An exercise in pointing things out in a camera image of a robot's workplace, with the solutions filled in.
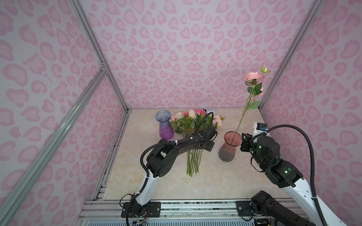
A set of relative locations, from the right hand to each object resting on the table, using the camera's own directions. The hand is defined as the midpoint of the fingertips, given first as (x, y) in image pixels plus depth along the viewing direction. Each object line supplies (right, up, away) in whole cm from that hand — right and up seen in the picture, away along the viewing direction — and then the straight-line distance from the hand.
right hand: (243, 133), depth 69 cm
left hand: (-12, -9, +25) cm, 29 cm away
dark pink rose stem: (-18, +11, +34) cm, 41 cm away
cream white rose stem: (-23, +11, +35) cm, 43 cm away
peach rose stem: (-5, +6, +37) cm, 37 cm away
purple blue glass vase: (-41, +1, +23) cm, 47 cm away
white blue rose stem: (-11, +13, +38) cm, 42 cm away
